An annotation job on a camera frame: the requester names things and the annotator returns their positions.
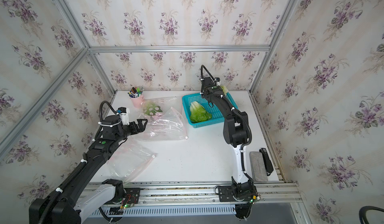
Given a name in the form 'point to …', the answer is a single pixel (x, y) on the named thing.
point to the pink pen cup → (138, 101)
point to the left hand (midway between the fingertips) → (141, 121)
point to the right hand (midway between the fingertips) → (220, 96)
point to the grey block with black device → (261, 166)
